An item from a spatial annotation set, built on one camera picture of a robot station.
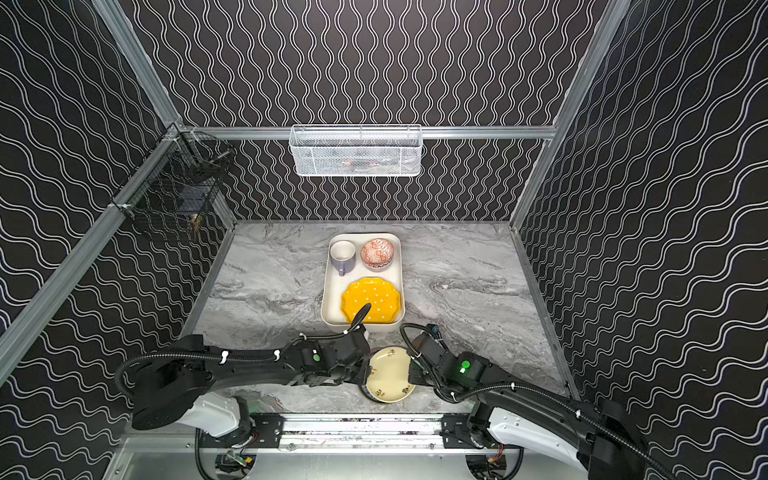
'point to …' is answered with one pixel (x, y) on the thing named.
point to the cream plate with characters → (388, 375)
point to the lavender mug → (343, 256)
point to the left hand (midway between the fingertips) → (378, 371)
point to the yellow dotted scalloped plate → (381, 294)
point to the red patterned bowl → (377, 253)
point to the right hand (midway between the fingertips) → (413, 371)
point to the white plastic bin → (364, 268)
